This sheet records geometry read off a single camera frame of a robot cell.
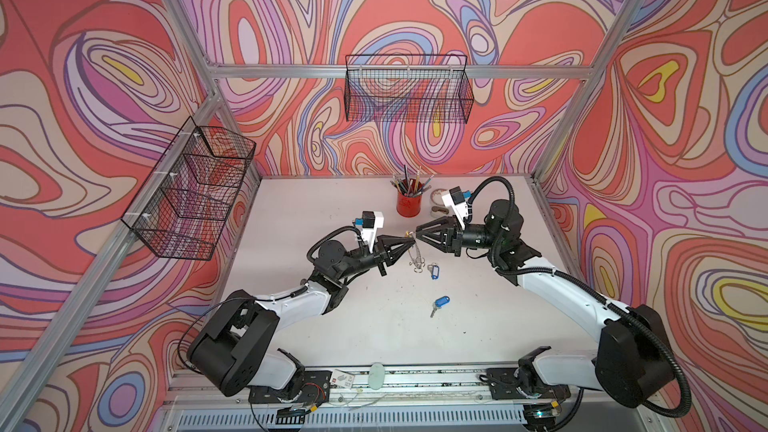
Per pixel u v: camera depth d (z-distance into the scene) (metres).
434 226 0.68
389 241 0.68
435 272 0.93
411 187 1.01
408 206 1.02
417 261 0.72
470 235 0.65
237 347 0.43
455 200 0.64
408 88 0.96
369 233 0.65
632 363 0.41
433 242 0.68
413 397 0.73
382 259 0.65
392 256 0.69
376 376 0.74
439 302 0.88
